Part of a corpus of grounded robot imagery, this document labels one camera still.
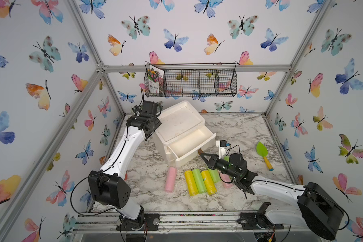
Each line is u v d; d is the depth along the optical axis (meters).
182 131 0.80
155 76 0.88
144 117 0.57
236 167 0.61
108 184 0.42
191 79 0.98
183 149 0.83
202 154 0.77
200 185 0.83
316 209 0.42
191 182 0.84
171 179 0.86
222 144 0.72
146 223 0.73
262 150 1.00
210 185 0.83
